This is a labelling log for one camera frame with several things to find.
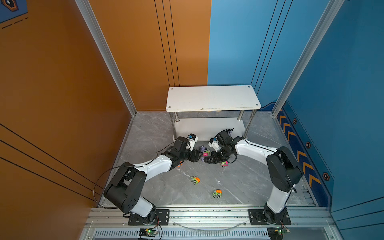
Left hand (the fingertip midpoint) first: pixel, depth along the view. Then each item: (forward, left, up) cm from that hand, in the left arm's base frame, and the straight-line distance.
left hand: (200, 151), depth 88 cm
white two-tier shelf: (+9, -2, +25) cm, 27 cm away
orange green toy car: (-15, +2, -6) cm, 16 cm away
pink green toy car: (-5, -15, -6) cm, 17 cm away
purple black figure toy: (+5, -1, -6) cm, 8 cm away
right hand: (-4, -6, -5) cm, 9 cm away
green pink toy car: (+2, -4, -6) cm, 7 cm away
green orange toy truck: (-22, -9, -6) cm, 24 cm away
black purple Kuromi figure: (+13, -19, +3) cm, 23 cm away
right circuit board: (-38, -37, -9) cm, 54 cm away
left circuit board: (-39, +25, -10) cm, 47 cm away
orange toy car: (-11, +10, +5) cm, 16 cm away
